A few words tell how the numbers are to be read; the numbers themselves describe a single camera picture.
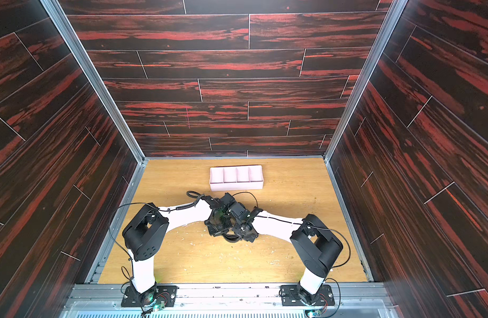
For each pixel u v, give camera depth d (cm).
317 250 45
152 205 53
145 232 51
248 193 80
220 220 77
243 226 64
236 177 111
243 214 70
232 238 86
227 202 76
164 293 74
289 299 73
